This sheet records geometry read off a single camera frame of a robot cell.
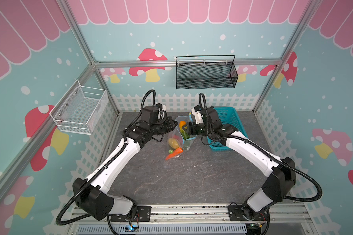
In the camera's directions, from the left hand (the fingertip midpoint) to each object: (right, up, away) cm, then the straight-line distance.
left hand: (178, 125), depth 74 cm
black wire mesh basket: (+18, +35, +20) cm, 44 cm away
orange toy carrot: (-1, -16, +12) cm, 20 cm away
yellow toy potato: (-3, -11, +17) cm, 21 cm away
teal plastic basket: (+38, +8, +38) cm, 54 cm away
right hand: (+4, -1, +4) cm, 5 cm away
